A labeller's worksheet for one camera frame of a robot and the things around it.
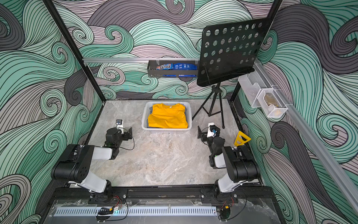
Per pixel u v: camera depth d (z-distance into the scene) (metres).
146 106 1.03
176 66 0.92
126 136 0.85
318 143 0.50
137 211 0.70
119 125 0.81
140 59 0.96
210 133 0.75
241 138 0.97
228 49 0.64
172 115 1.00
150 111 1.04
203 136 0.80
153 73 0.90
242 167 0.45
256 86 0.73
